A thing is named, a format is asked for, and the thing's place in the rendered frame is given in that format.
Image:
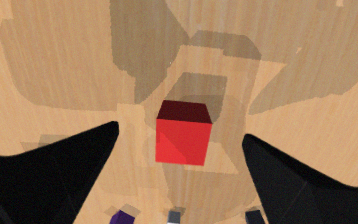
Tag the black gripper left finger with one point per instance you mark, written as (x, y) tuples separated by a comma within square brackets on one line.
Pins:
[(48, 185)]

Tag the purple cube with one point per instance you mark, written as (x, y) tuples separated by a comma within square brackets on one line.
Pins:
[(122, 218)]

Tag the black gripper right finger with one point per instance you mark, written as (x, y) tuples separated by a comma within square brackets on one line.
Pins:
[(291, 192)]

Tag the red block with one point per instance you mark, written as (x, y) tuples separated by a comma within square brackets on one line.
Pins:
[(182, 132)]

